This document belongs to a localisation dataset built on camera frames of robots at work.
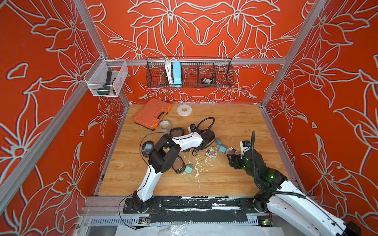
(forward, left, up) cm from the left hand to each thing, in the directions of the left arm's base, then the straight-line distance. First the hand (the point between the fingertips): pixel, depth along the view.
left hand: (189, 141), depth 96 cm
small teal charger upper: (-1, -19, +3) cm, 19 cm away
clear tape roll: (+13, +19, -1) cm, 23 cm away
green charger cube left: (-18, -1, 0) cm, 18 cm away
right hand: (-13, -24, +10) cm, 28 cm away
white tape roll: (+29, +5, 0) cm, 29 cm away
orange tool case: (+19, +30, +4) cm, 36 cm away
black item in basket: (+30, -10, +26) cm, 41 cm away
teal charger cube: (-4, -22, 0) cm, 23 cm away
